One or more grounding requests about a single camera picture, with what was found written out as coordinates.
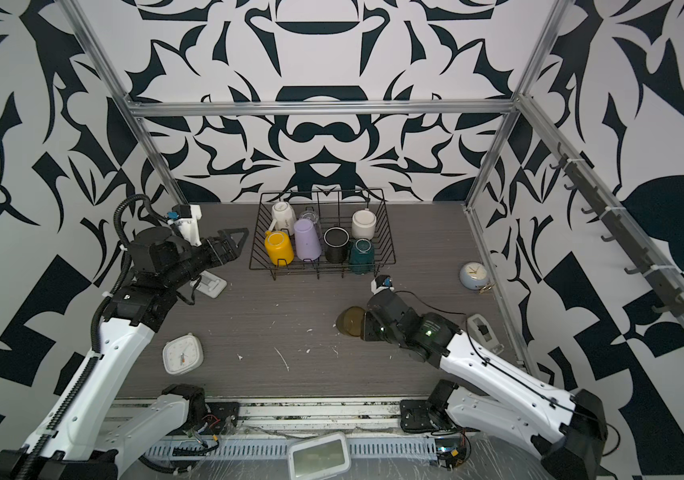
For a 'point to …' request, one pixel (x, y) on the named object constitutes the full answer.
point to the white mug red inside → (363, 224)
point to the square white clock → (183, 354)
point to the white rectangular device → (210, 284)
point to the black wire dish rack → (333, 208)
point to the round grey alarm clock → (473, 275)
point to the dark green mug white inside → (362, 255)
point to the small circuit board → (450, 452)
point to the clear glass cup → (309, 213)
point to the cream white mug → (285, 217)
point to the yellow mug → (279, 247)
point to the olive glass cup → (351, 321)
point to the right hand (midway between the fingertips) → (362, 320)
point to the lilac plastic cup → (308, 242)
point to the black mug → (337, 243)
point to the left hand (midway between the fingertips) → (236, 228)
